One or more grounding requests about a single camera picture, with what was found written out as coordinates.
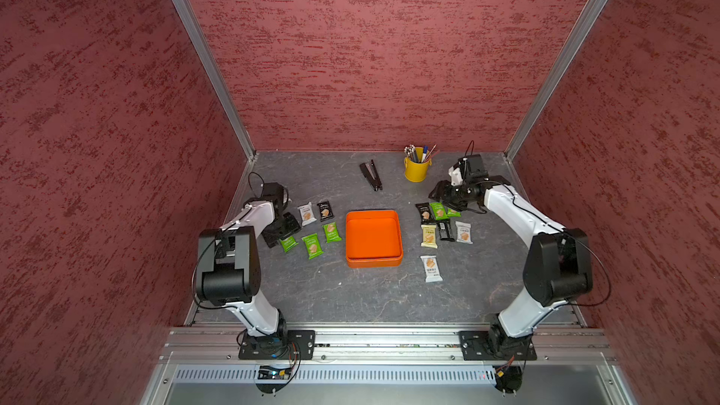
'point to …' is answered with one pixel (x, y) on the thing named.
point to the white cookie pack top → (307, 214)
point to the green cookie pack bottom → (288, 243)
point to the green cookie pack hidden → (439, 211)
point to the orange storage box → (372, 238)
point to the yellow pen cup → (416, 172)
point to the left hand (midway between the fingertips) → (288, 239)
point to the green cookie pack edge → (313, 247)
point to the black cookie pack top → (427, 217)
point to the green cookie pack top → (454, 213)
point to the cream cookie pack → (428, 236)
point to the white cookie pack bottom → (431, 268)
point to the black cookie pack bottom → (325, 211)
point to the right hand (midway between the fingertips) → (435, 201)
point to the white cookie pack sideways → (463, 232)
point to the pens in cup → (420, 155)
